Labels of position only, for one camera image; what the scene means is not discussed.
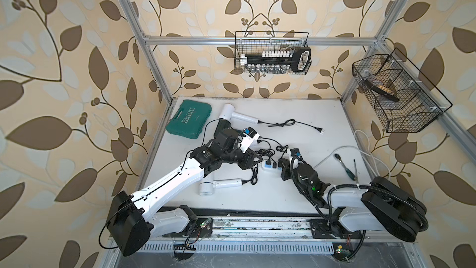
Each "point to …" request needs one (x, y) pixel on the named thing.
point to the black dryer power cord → (268, 152)
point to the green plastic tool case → (189, 120)
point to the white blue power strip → (269, 169)
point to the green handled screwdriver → (347, 170)
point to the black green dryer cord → (279, 148)
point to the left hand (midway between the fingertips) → (256, 154)
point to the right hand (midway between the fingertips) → (280, 160)
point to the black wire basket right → (403, 100)
